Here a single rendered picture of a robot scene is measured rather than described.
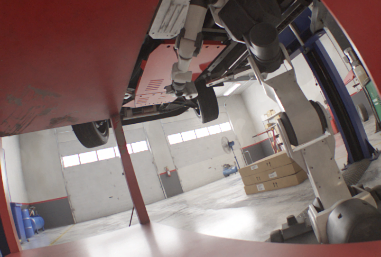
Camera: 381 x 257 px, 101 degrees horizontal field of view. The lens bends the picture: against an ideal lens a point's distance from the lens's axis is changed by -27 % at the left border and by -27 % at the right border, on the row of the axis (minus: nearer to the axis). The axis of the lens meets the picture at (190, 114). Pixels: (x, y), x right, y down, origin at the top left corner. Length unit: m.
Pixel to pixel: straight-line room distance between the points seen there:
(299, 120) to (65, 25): 0.73
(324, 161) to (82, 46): 0.78
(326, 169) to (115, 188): 9.41
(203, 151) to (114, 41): 11.14
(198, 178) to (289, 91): 10.27
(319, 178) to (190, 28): 0.81
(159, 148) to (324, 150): 9.92
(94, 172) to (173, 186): 3.69
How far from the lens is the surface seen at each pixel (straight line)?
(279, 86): 0.90
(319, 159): 0.81
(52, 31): 0.37
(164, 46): 1.76
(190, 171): 10.88
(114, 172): 9.92
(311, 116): 0.80
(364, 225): 0.53
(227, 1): 1.08
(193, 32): 1.01
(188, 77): 1.24
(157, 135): 10.66
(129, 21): 0.38
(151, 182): 10.14
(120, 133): 0.70
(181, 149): 10.93
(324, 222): 0.68
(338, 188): 0.78
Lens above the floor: 0.58
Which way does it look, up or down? 16 degrees up
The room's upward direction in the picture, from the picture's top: 19 degrees counter-clockwise
